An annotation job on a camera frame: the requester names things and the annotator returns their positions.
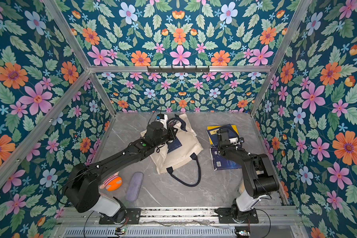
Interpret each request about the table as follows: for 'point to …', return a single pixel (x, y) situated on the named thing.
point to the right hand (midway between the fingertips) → (226, 136)
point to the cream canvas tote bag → (182, 162)
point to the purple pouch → (134, 186)
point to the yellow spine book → (212, 130)
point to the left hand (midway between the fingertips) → (180, 128)
